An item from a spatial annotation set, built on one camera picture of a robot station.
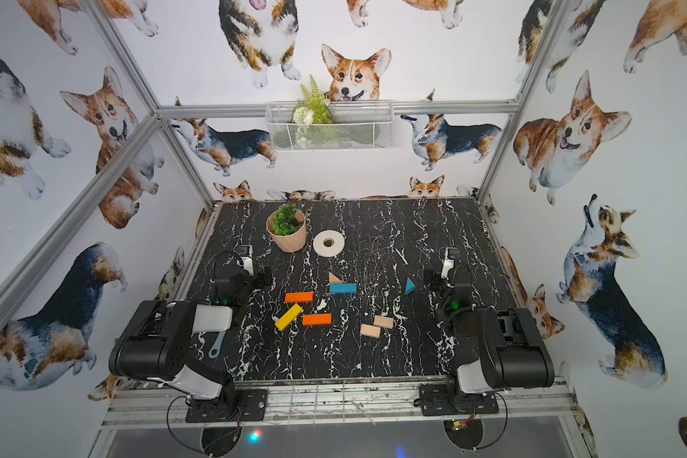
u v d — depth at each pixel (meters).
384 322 0.88
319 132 0.87
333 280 0.96
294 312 0.90
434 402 0.73
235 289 0.74
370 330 0.86
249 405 0.74
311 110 0.82
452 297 0.71
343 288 0.96
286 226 0.95
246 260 0.82
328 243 1.07
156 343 0.45
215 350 0.83
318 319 0.88
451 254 0.81
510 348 0.46
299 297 0.93
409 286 0.95
